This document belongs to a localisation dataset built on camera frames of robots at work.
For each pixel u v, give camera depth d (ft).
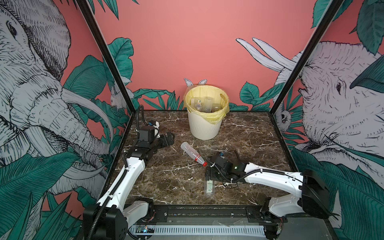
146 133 1.94
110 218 1.27
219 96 3.15
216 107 3.23
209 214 2.49
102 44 2.69
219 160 2.03
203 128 3.37
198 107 2.96
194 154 3.02
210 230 2.30
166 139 2.34
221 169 1.95
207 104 3.31
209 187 2.56
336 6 2.26
